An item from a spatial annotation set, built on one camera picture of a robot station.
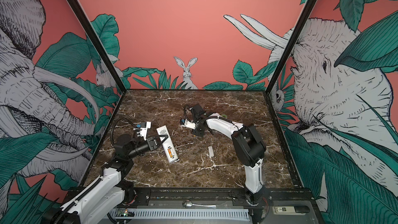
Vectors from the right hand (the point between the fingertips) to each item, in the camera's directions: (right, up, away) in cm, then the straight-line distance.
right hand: (194, 127), depth 92 cm
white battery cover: (+10, -15, -4) cm, 19 cm away
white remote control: (-12, -6, -17) cm, 22 cm away
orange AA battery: (-11, -10, -18) cm, 23 cm away
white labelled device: (+47, -33, -25) cm, 63 cm away
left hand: (-12, -2, -18) cm, 22 cm away
